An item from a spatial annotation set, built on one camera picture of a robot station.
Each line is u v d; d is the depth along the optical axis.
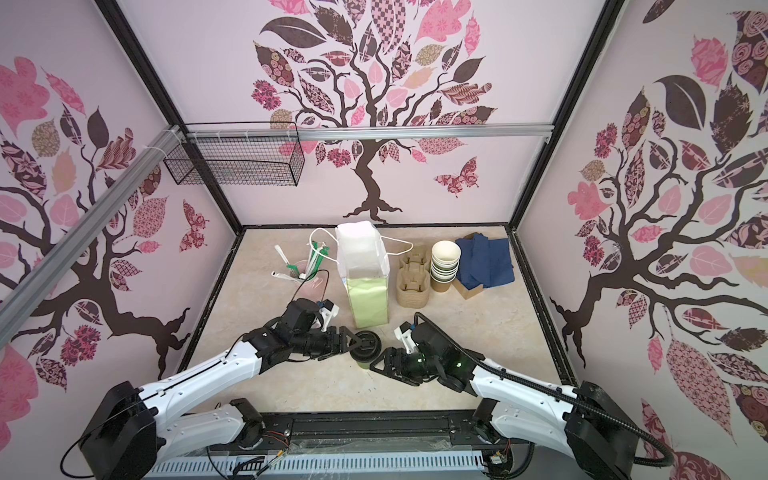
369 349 0.77
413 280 0.93
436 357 0.61
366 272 1.04
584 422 0.41
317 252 0.90
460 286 0.97
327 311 0.75
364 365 0.82
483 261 1.03
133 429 0.39
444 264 0.87
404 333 0.75
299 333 0.63
